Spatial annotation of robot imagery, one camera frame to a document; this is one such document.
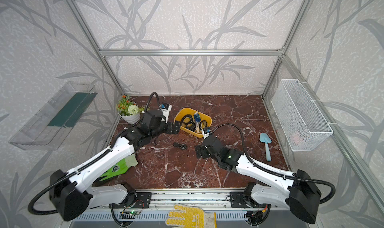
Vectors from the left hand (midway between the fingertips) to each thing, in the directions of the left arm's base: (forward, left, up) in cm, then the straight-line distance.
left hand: (175, 120), depth 78 cm
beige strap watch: (+6, -11, -17) cm, 22 cm away
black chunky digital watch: (+17, -6, -20) cm, 27 cm away
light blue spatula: (0, -55, -19) cm, 58 cm away
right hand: (-9, -14, -9) cm, 19 cm away
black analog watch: (-4, -2, -21) cm, 22 cm away
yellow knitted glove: (-40, -11, -22) cm, 47 cm away
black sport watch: (+8, -8, -17) cm, 20 cm away
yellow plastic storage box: (+18, +1, -17) cm, 25 cm away
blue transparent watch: (+15, -11, -18) cm, 26 cm away
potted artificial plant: (+13, +32, -8) cm, 35 cm away
